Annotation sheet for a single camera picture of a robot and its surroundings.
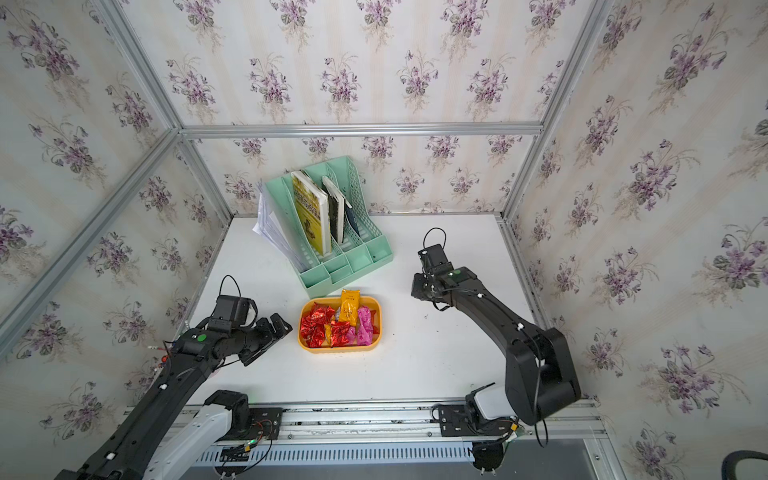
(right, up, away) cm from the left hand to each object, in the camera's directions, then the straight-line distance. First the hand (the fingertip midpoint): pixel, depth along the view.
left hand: (284, 337), depth 79 cm
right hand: (+38, +12, +9) cm, 41 cm away
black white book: (+11, +38, +18) cm, 44 cm away
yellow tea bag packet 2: (+10, -3, +6) cm, 12 cm away
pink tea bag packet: (+21, +2, +4) cm, 22 cm away
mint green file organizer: (+17, +21, +23) cm, 35 cm away
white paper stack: (-4, +29, +3) cm, 30 cm away
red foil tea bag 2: (+6, 0, +5) cm, 8 cm away
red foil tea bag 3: (+14, 0, +3) cm, 15 cm away
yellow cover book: (+4, +36, +14) cm, 39 cm away
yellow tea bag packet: (+16, +7, +7) cm, 19 cm away
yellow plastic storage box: (+12, +7, +10) cm, 17 cm away
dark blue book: (+16, +34, +23) cm, 44 cm away
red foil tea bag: (+6, +3, +5) cm, 9 cm away
